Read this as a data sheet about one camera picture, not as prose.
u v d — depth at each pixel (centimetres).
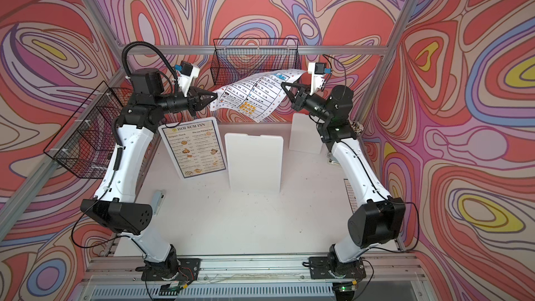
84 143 70
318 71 56
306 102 60
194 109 60
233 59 93
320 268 73
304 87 60
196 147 88
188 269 73
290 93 65
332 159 102
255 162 84
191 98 58
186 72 56
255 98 65
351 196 92
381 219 43
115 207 43
